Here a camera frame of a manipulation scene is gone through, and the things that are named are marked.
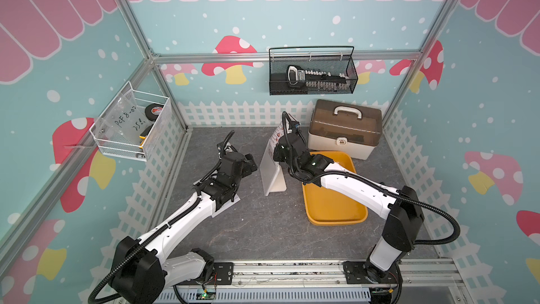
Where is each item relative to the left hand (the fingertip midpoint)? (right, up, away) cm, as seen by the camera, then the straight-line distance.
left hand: (244, 163), depth 82 cm
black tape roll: (-35, +20, -3) cm, 40 cm away
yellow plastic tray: (+34, -21, +12) cm, 42 cm away
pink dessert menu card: (-6, -17, +11) cm, 21 cm away
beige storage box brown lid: (+42, +15, +11) cm, 46 cm away
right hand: (+13, +7, -2) cm, 15 cm away
